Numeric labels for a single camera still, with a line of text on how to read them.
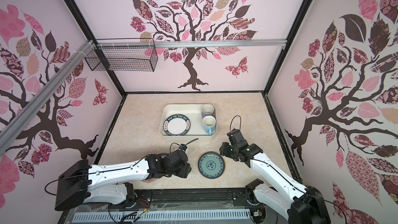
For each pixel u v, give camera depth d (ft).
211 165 2.73
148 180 2.44
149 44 2.96
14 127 1.68
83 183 1.33
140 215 2.28
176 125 3.29
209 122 3.12
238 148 2.01
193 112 3.54
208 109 3.46
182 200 2.45
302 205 1.27
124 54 3.11
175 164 1.95
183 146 2.39
